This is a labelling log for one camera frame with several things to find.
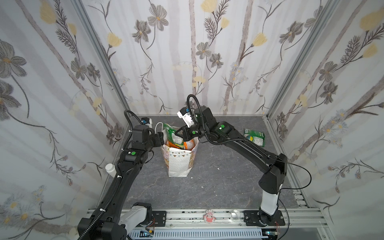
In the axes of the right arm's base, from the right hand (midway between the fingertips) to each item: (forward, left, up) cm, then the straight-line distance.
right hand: (173, 128), depth 68 cm
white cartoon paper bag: (-9, -3, -17) cm, 20 cm away
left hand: (+5, +10, -8) cm, 14 cm away
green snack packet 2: (+19, -56, -30) cm, 66 cm away
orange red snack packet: (+1, +3, -16) cm, 17 cm away
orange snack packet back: (0, -8, -14) cm, 16 cm away
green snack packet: (+1, +1, -8) cm, 8 cm away
